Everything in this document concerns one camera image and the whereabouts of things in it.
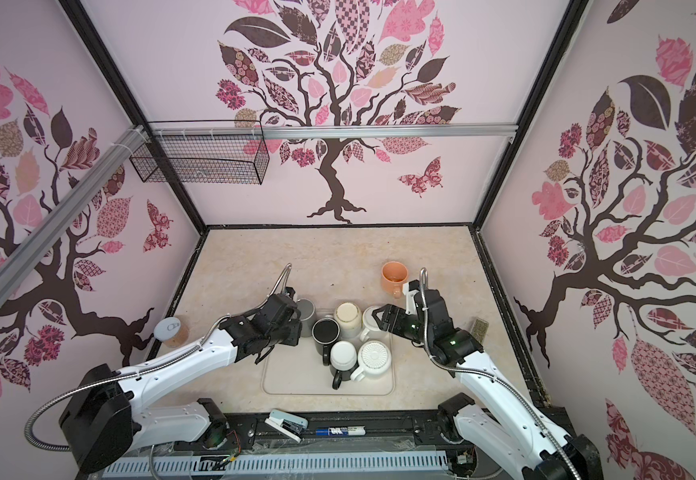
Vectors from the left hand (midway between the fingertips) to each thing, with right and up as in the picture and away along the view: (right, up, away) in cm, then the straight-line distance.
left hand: (296, 331), depth 84 cm
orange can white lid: (-37, -1, +2) cm, 37 cm away
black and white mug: (+14, -5, -6) cm, 16 cm away
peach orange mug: (+30, +15, +17) cm, 38 cm away
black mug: (+9, 0, -2) cm, 9 cm away
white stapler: (0, -21, -10) cm, 23 cm away
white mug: (+22, 0, +1) cm, 22 cm away
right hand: (+24, +6, -5) cm, 26 cm away
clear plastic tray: (+1, -11, -1) cm, 11 cm away
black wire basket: (-33, +55, +11) cm, 65 cm away
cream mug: (+15, +4, +2) cm, 16 cm away
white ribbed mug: (+22, -5, -6) cm, 24 cm away
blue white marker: (+14, -22, -11) cm, 28 cm away
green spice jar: (+55, -1, +4) cm, 55 cm away
